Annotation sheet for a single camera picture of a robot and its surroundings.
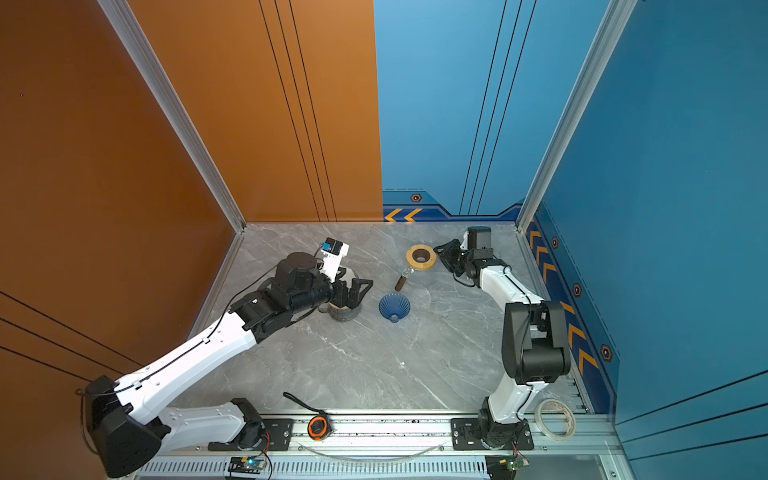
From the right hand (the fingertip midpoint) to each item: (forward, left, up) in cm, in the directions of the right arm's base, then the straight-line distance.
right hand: (434, 250), depth 93 cm
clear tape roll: (-43, -29, -18) cm, 55 cm away
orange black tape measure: (-46, +31, -12) cm, 56 cm away
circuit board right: (-54, -13, -17) cm, 58 cm away
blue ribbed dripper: (-14, +13, -11) cm, 22 cm away
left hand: (-18, +20, +12) cm, 30 cm away
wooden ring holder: (+1, +4, -4) cm, 6 cm away
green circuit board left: (-53, +48, -16) cm, 74 cm away
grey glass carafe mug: (-17, +28, -10) cm, 34 cm away
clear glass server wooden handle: (-5, +10, -9) cm, 14 cm away
